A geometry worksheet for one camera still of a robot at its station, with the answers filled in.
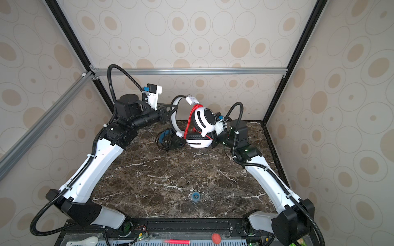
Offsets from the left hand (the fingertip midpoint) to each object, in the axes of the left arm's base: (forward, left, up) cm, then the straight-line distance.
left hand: (179, 105), depth 60 cm
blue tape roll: (-21, -6, -47) cm, 51 cm away
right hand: (+1, -11, -15) cm, 19 cm away
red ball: (-40, -16, -43) cm, 61 cm away
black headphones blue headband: (+14, +14, -42) cm, 47 cm away
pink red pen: (-42, +2, -46) cm, 62 cm away
